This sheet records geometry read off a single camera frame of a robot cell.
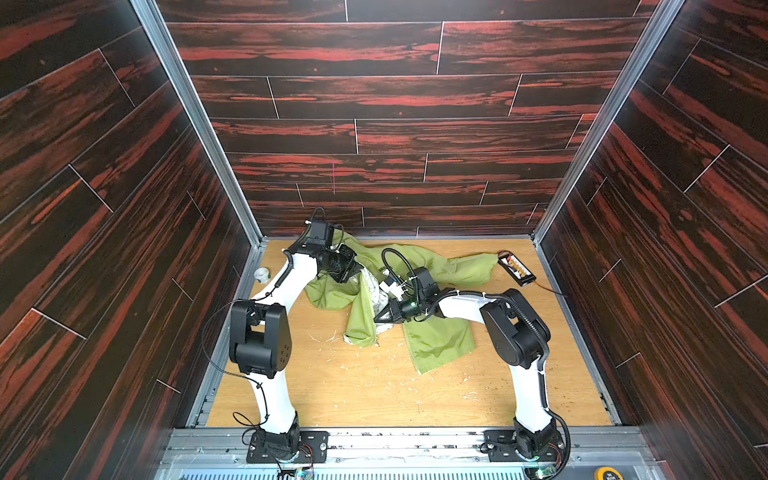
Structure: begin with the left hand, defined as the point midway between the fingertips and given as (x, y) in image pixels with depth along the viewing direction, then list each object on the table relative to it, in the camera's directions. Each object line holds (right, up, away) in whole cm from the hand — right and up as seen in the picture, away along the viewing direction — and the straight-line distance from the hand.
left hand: (367, 262), depth 91 cm
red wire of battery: (+67, -10, +16) cm, 69 cm away
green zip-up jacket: (+11, -7, -2) cm, 13 cm away
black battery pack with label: (+54, -2, +17) cm, 57 cm away
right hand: (+3, -18, +2) cm, 18 cm away
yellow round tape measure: (+56, -50, -22) cm, 78 cm away
